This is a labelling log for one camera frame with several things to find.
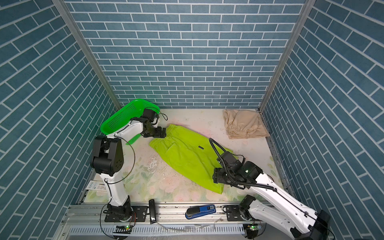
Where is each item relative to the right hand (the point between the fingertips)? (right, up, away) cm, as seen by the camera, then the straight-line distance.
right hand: (216, 175), depth 74 cm
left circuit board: (-46, -25, -2) cm, 52 cm away
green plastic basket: (-60, +37, +41) cm, 82 cm away
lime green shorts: (-13, +5, +20) cm, 24 cm away
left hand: (-35, +20, +24) cm, 46 cm away
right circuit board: (+17, -26, -3) cm, 31 cm away
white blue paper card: (-66, -8, +8) cm, 66 cm away
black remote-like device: (-31, -16, -3) cm, 36 cm away
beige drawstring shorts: (+25, +26, +33) cm, 49 cm away
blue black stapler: (-11, -16, -4) cm, 20 cm away
